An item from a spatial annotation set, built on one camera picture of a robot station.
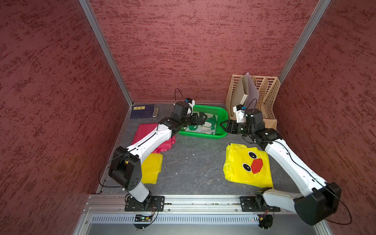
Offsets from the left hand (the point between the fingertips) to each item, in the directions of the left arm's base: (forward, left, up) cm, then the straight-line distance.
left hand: (199, 119), depth 82 cm
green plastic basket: (+17, -18, -17) cm, 30 cm away
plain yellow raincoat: (-20, +29, -22) cm, 42 cm away
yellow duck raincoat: (-19, -31, -21) cm, 42 cm away
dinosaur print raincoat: (+6, -8, -17) cm, 20 cm away
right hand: (-6, -13, +1) cm, 14 cm away
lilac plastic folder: (+15, -34, -1) cm, 38 cm away
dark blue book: (+24, +45, -21) cm, 55 cm away
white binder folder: (+26, -30, -5) cm, 40 cm away
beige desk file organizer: (+27, -48, +1) cm, 55 cm away
